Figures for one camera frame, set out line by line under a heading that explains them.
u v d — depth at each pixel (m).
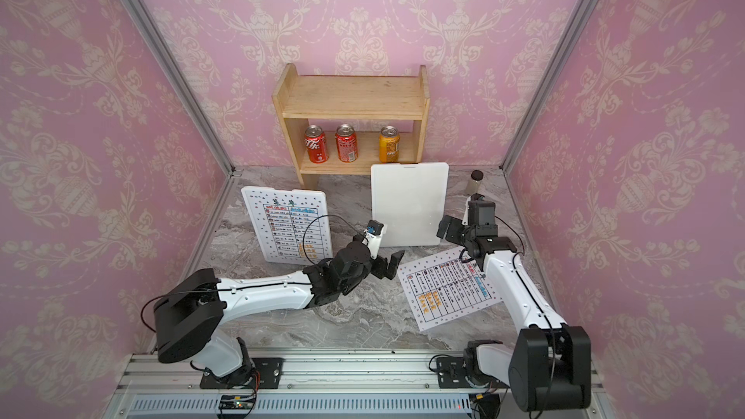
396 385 0.74
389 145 0.85
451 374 0.73
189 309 0.48
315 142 0.86
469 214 0.69
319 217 0.79
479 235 0.64
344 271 0.60
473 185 1.16
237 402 0.71
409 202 0.86
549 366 0.39
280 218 0.81
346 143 0.87
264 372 0.74
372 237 0.69
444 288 0.89
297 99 0.79
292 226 0.83
